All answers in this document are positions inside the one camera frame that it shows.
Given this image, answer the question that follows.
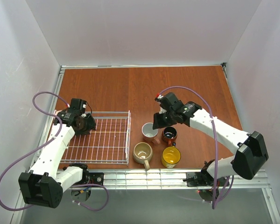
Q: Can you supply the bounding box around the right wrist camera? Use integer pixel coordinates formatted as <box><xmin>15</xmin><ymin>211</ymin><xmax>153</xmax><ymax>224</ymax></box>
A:
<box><xmin>154</xmin><ymin>93</ymin><xmax>166</xmax><ymax>114</ymax></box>

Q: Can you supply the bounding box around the purple cable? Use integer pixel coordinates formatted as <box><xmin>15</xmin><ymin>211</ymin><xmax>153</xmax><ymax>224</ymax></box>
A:
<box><xmin>160</xmin><ymin>85</ymin><xmax>235</xmax><ymax>210</ymax></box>
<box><xmin>0</xmin><ymin>91</ymin><xmax>110</xmax><ymax>212</ymax></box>

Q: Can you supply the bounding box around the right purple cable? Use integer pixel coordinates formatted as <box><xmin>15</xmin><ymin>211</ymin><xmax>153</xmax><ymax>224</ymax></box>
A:
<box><xmin>160</xmin><ymin>85</ymin><xmax>235</xmax><ymax>210</ymax></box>

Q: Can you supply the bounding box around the white and pink mug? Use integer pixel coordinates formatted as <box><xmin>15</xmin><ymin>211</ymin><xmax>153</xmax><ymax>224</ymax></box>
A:
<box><xmin>141</xmin><ymin>123</ymin><xmax>160</xmax><ymax>144</ymax></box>

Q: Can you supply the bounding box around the yellow enamel mug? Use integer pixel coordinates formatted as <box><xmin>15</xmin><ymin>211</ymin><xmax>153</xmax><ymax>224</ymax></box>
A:
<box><xmin>161</xmin><ymin>142</ymin><xmax>181</xmax><ymax>168</ymax></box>

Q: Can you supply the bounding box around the white wire dish rack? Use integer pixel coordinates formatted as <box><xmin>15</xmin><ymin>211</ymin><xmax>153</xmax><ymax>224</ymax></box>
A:
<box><xmin>60</xmin><ymin>111</ymin><xmax>131</xmax><ymax>165</ymax></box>

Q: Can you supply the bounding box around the brown mug black interior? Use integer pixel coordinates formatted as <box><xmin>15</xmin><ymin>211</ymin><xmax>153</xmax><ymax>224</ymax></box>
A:
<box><xmin>161</xmin><ymin>126</ymin><xmax>177</xmax><ymax>147</ymax></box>

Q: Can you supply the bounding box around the aluminium frame rail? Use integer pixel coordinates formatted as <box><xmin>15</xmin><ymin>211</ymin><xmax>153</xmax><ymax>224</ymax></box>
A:
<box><xmin>20</xmin><ymin>65</ymin><xmax>280</xmax><ymax>224</ymax></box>

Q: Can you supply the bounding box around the beige ceramic mug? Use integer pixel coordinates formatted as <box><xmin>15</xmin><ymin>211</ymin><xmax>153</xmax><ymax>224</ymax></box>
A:
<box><xmin>133</xmin><ymin>142</ymin><xmax>153</xmax><ymax>171</ymax></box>

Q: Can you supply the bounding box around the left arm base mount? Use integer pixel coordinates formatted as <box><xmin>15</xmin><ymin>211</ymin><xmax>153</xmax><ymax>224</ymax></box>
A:
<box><xmin>86</xmin><ymin>172</ymin><xmax>105</xmax><ymax>186</ymax></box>

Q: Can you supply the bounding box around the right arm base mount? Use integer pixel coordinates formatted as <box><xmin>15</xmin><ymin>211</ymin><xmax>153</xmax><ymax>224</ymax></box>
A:
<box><xmin>182</xmin><ymin>171</ymin><xmax>231</xmax><ymax>187</ymax></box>

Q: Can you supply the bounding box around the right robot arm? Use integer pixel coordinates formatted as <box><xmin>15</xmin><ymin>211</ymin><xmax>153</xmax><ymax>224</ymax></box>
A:
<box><xmin>153</xmin><ymin>92</ymin><xmax>269</xmax><ymax>182</ymax></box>

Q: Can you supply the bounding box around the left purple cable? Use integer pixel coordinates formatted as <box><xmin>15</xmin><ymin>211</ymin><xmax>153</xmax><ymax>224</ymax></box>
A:
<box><xmin>0</xmin><ymin>91</ymin><xmax>110</xmax><ymax>212</ymax></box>

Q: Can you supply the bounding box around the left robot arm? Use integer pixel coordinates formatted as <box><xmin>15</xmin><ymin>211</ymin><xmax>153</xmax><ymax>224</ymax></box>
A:
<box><xmin>18</xmin><ymin>98</ymin><xmax>96</xmax><ymax>208</ymax></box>

